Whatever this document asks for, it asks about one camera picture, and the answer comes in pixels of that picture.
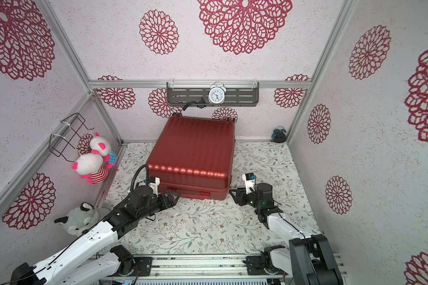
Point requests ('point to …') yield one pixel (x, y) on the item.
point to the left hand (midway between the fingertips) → (175, 197)
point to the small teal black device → (279, 135)
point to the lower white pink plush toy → (90, 165)
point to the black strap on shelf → (201, 104)
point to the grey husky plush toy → (84, 217)
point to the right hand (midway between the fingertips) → (234, 188)
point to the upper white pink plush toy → (101, 146)
